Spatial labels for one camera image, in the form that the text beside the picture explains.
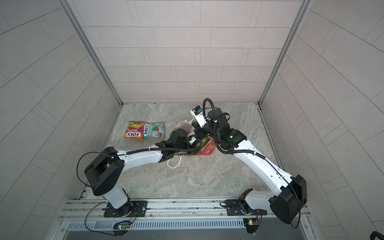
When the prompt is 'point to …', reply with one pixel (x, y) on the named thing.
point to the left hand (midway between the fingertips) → (201, 137)
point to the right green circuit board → (252, 224)
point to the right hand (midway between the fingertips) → (192, 124)
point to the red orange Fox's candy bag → (135, 130)
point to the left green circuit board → (123, 227)
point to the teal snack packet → (154, 129)
